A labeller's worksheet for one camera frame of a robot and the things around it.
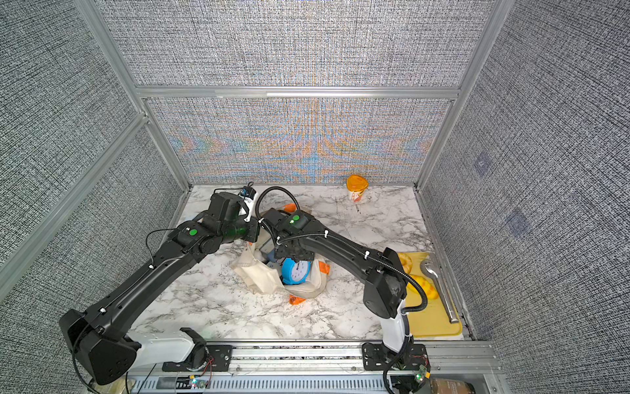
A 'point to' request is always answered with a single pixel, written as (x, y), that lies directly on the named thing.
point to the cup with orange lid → (356, 185)
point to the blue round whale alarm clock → (294, 272)
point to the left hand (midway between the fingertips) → (267, 221)
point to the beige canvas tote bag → (262, 270)
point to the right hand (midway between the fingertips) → (289, 250)
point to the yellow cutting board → (434, 320)
